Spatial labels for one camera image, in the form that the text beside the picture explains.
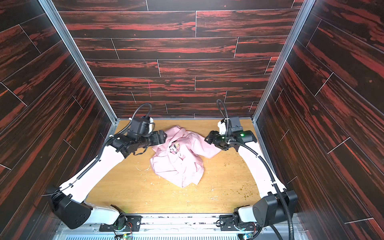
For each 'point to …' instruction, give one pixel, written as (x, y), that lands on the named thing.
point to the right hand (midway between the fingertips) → (212, 140)
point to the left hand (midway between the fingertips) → (162, 136)
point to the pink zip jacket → (179, 159)
